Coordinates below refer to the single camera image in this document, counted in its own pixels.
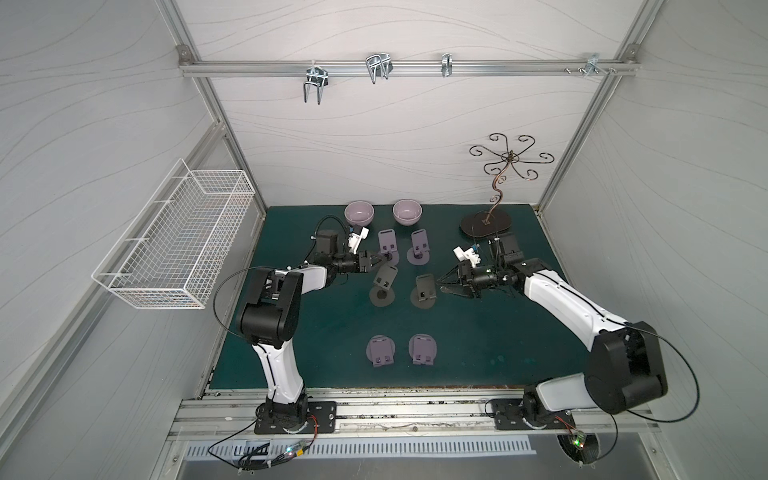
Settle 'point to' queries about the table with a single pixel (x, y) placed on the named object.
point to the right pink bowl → (407, 212)
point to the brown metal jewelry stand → (481, 224)
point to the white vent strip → (256, 450)
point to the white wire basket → (174, 249)
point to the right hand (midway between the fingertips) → (439, 286)
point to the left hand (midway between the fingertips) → (384, 261)
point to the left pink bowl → (359, 213)
